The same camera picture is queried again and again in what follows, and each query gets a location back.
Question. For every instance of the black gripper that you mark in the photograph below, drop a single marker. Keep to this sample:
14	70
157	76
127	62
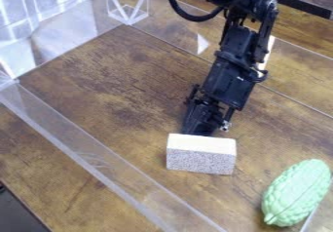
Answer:
228	85

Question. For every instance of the white speckled foam block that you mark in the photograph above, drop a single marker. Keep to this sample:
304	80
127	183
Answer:
202	154

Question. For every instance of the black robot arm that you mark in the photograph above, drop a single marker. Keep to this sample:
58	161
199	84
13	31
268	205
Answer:
250	20

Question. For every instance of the green bitter gourd toy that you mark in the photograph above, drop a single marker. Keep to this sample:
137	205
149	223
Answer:
295	193

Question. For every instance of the clear acrylic enclosure wall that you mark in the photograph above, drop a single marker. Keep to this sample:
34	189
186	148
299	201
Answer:
86	121

